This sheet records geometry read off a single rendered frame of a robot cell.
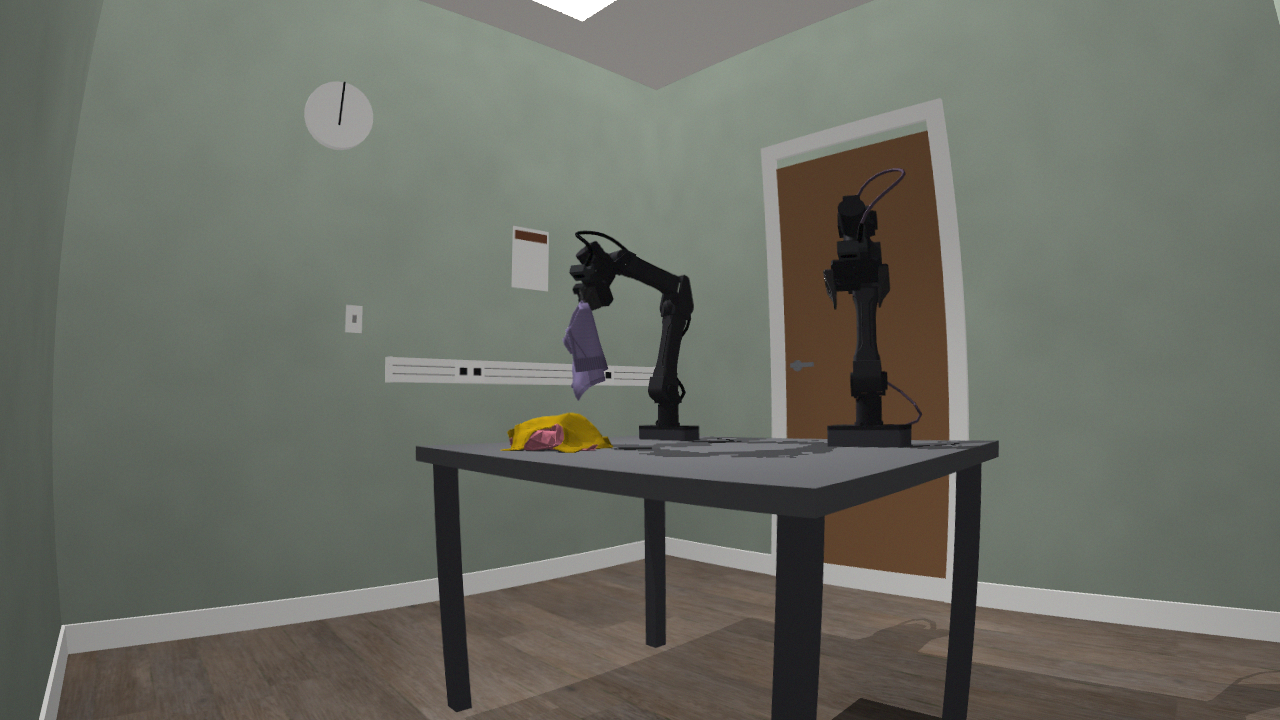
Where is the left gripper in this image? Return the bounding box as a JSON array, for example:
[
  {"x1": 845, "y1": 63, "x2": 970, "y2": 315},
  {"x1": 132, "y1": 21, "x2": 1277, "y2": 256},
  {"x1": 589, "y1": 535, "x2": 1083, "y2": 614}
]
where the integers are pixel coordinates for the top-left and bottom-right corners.
[{"x1": 823, "y1": 249, "x2": 890, "y2": 310}]

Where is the yellow cloth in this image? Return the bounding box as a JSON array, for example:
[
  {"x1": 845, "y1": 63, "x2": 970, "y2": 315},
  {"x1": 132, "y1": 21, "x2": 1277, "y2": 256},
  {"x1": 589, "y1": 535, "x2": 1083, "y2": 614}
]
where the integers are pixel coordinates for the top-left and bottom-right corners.
[{"x1": 500, "y1": 413, "x2": 613, "y2": 454}]

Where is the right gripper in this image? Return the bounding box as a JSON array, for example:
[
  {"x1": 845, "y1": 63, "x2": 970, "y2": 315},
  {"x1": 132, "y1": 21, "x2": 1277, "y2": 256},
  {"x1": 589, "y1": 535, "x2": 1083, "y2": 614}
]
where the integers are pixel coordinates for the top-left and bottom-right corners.
[{"x1": 573, "y1": 258, "x2": 614, "y2": 310}]

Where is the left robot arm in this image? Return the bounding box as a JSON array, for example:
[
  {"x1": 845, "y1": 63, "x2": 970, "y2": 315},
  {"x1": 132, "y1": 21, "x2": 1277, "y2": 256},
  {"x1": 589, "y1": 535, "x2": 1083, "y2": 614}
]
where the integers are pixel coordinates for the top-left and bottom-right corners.
[{"x1": 827, "y1": 195, "x2": 913, "y2": 430}]

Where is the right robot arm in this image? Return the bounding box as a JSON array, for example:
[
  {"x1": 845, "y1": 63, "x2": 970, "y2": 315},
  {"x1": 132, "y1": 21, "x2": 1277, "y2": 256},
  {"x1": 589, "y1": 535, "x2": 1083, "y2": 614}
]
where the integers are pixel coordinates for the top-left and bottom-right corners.
[{"x1": 570, "y1": 241, "x2": 699, "y2": 430}]

